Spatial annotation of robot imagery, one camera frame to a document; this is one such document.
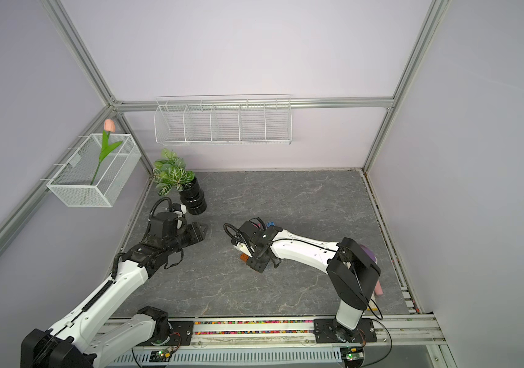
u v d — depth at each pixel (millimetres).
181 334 734
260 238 629
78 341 401
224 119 990
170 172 830
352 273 445
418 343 725
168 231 620
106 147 801
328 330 740
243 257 893
